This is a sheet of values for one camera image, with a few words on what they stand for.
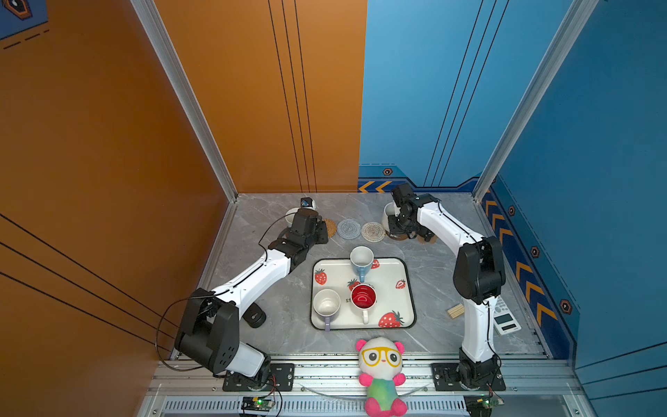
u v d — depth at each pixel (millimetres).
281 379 739
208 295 447
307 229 670
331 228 1087
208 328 425
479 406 708
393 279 963
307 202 756
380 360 697
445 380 725
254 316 826
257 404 708
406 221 810
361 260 924
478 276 529
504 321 828
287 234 669
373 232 1058
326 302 860
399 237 1046
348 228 1083
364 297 870
